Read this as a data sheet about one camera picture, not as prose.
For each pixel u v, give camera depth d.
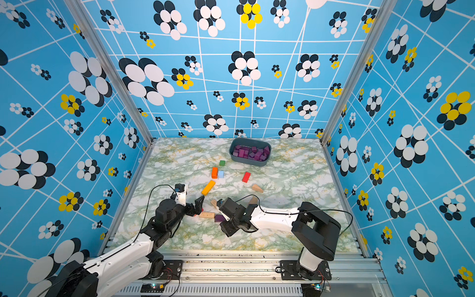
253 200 0.91
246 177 1.02
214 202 0.91
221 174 1.02
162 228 0.63
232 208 0.67
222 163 1.08
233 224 0.71
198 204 0.76
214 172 1.05
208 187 0.98
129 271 0.56
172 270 0.73
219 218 0.87
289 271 0.71
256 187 0.96
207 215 0.87
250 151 1.12
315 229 0.47
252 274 0.73
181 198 0.74
